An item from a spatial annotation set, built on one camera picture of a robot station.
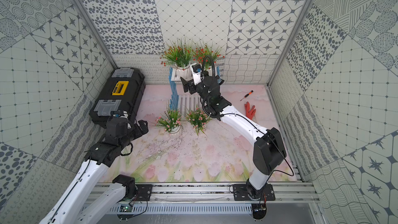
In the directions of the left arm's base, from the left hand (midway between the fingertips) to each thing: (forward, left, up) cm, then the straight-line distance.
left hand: (143, 125), depth 76 cm
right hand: (+20, -23, +15) cm, 34 cm away
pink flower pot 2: (+8, -27, -7) cm, 29 cm away
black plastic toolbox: (+24, +20, -2) cm, 31 cm away
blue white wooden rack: (+29, -18, -18) cm, 38 cm away
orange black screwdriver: (+42, -64, -21) cm, 79 cm away
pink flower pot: (+6, -12, -6) cm, 15 cm away
